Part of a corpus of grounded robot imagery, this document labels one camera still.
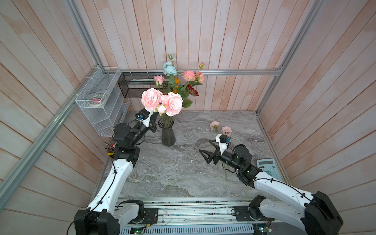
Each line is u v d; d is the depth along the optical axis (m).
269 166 0.88
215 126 1.07
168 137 0.95
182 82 0.88
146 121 0.54
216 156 0.65
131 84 0.89
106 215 0.38
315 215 0.40
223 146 0.67
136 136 0.57
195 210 0.76
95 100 0.75
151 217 0.72
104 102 0.73
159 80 0.78
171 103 0.45
